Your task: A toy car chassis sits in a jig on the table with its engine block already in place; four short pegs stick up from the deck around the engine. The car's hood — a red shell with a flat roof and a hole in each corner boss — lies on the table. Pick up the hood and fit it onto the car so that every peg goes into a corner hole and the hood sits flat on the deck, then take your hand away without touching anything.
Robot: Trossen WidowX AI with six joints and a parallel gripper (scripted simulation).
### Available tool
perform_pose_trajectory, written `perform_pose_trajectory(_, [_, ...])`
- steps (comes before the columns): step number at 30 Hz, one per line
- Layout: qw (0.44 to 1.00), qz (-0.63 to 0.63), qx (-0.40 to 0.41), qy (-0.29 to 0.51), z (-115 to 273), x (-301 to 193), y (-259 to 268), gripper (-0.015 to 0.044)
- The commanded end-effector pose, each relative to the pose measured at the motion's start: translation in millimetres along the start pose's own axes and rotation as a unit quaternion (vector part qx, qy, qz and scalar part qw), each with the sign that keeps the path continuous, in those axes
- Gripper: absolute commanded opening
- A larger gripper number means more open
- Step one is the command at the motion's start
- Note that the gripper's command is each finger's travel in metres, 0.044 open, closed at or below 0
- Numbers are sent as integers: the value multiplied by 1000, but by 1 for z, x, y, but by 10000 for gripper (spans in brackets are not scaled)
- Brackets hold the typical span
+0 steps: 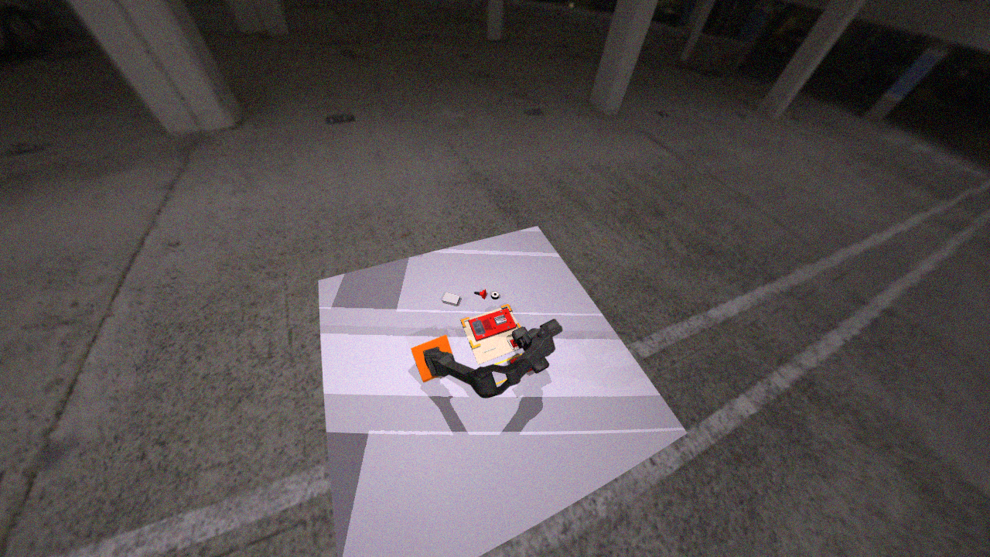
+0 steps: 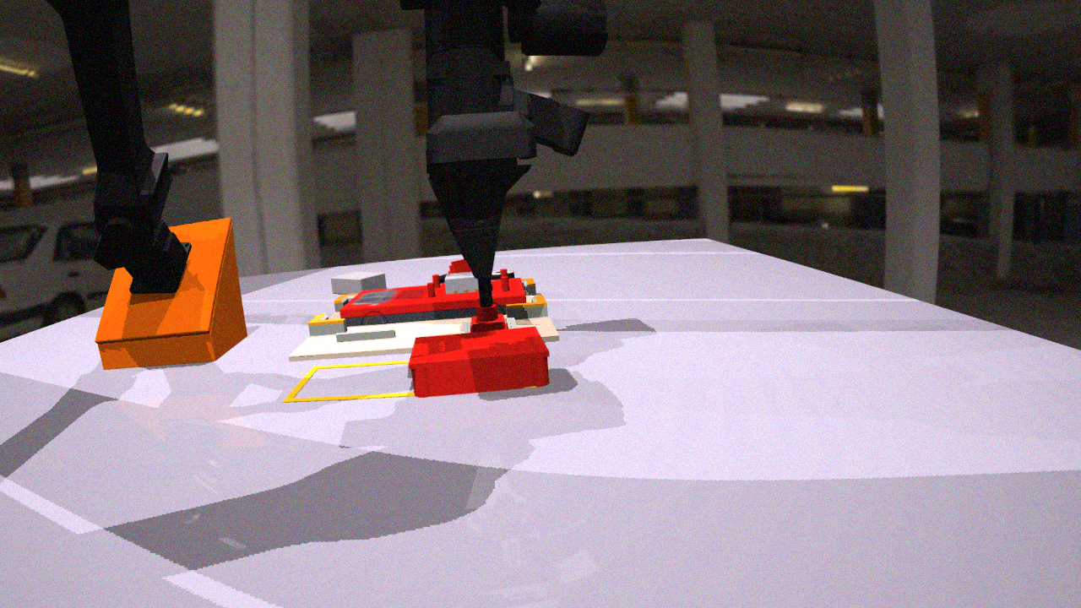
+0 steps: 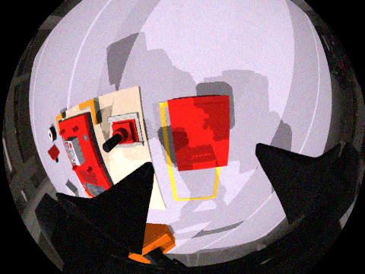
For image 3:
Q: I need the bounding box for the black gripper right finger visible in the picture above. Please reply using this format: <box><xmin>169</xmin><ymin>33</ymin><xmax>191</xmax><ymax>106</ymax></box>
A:
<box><xmin>255</xmin><ymin>143</ymin><xmax>341</xmax><ymax>225</ymax></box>

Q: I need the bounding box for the yellow rectangular outline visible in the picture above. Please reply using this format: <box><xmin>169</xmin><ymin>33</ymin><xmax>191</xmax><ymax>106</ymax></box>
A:
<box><xmin>160</xmin><ymin>103</ymin><xmax>220</xmax><ymax>201</ymax></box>

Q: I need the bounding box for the red toy car hood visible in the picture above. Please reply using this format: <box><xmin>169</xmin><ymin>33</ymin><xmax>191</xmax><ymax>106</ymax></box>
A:
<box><xmin>167</xmin><ymin>94</ymin><xmax>230</xmax><ymax>171</ymax></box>

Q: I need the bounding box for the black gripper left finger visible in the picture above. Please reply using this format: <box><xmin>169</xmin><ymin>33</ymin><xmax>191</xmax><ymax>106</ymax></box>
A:
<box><xmin>56</xmin><ymin>161</ymin><xmax>155</xmax><ymax>256</ymax></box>

